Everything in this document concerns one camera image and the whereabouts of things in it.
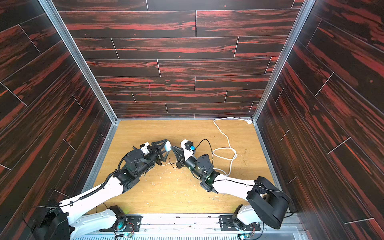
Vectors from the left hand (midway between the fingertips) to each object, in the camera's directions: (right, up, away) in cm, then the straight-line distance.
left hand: (170, 144), depth 72 cm
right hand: (+3, -1, +1) cm, 3 cm away
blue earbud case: (-1, -1, -1) cm, 2 cm away
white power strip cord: (+38, -11, +24) cm, 46 cm away
